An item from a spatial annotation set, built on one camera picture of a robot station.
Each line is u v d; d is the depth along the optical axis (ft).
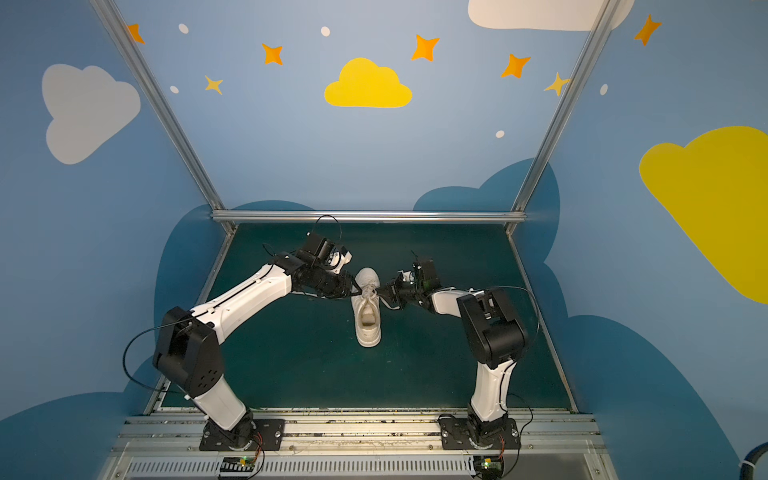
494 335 1.69
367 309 2.97
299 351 2.89
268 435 2.42
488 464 2.40
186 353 1.47
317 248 2.24
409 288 2.77
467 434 2.43
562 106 2.83
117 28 2.32
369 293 2.98
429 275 2.62
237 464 2.40
